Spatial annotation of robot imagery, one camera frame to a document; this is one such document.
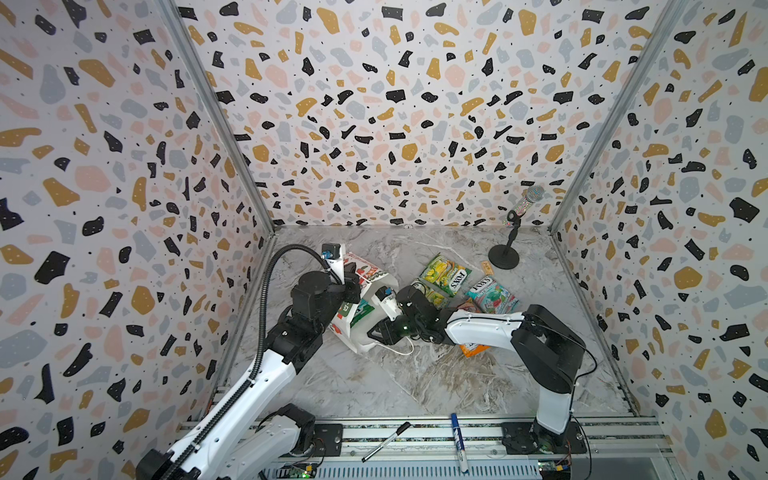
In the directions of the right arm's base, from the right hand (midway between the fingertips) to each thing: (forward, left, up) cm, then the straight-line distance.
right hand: (366, 328), depth 83 cm
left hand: (+8, +1, +21) cm, 22 cm away
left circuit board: (-32, +14, -10) cm, 36 cm away
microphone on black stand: (+35, -49, -11) cm, 61 cm away
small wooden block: (+29, -41, -11) cm, 51 cm away
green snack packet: (+14, -22, -8) cm, 27 cm away
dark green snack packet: (+9, +2, -7) cm, 12 cm away
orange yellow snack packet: (-2, -30, -9) cm, 32 cm away
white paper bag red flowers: (+9, -1, +12) cm, 15 cm away
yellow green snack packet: (+24, -25, -7) cm, 35 cm away
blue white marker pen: (-26, -25, -9) cm, 37 cm away
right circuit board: (-31, -47, -11) cm, 57 cm away
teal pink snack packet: (+15, -40, -8) cm, 43 cm away
